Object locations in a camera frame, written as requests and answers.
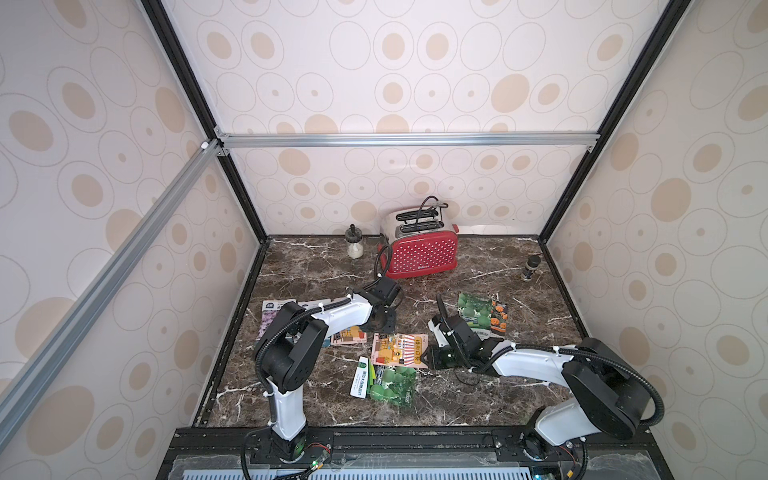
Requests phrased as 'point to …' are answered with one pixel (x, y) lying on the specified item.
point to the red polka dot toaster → (418, 240)
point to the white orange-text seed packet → (400, 349)
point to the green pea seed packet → (392, 384)
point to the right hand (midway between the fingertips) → (431, 355)
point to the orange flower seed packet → (499, 316)
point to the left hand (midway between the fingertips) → (394, 324)
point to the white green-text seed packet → (475, 310)
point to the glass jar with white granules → (353, 238)
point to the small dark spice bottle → (533, 262)
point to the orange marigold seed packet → (352, 335)
